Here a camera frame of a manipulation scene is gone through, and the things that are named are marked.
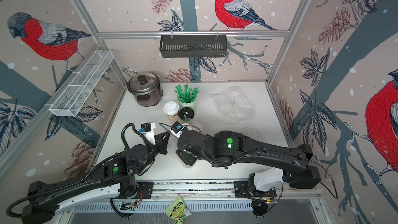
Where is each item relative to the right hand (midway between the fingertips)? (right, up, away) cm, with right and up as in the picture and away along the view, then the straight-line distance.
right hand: (182, 144), depth 60 cm
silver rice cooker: (-28, +24, +34) cm, 50 cm away
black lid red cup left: (0, +11, +23) cm, 26 cm away
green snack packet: (-4, -32, +8) cm, 34 cm away
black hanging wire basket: (+1, +54, +46) cm, 71 cm away
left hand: (-5, +3, +9) cm, 11 cm away
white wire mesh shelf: (-55, +15, +11) cm, 58 cm away
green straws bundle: (-1, +20, +36) cm, 41 cm away
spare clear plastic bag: (+30, +12, +46) cm, 56 cm away
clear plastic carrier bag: (-5, -1, +8) cm, 9 cm away
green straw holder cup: (+2, +14, +31) cm, 34 cm away
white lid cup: (-10, +12, +24) cm, 29 cm away
